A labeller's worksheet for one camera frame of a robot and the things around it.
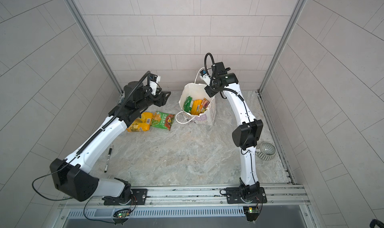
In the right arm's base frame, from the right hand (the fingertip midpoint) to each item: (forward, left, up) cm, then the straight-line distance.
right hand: (208, 88), depth 87 cm
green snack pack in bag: (-2, +13, -12) cm, 18 cm away
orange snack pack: (-4, +8, -12) cm, 15 cm away
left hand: (-10, +21, +10) cm, 25 cm away
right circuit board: (-58, -15, -26) cm, 65 cm away
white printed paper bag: (0, +7, -2) cm, 7 cm away
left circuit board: (-55, +43, -20) cm, 73 cm away
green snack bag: (-7, +31, -19) cm, 37 cm away
